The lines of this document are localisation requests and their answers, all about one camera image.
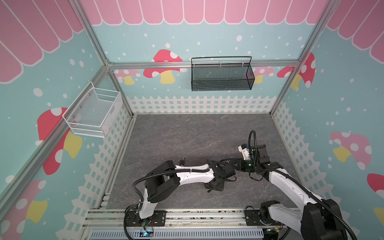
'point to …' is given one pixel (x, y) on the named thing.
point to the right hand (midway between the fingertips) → (230, 163)
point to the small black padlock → (182, 162)
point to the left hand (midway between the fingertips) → (215, 189)
